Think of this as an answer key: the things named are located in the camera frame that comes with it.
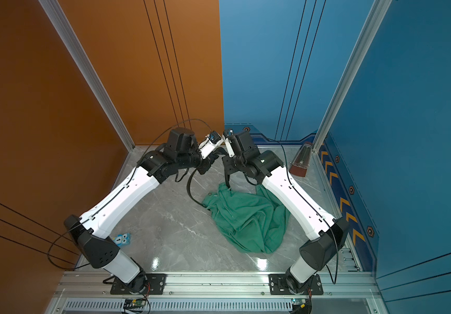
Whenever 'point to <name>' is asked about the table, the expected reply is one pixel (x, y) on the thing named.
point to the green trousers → (256, 222)
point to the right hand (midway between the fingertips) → (229, 158)
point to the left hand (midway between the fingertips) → (216, 151)
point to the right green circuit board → (300, 302)
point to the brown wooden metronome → (301, 161)
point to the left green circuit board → (134, 303)
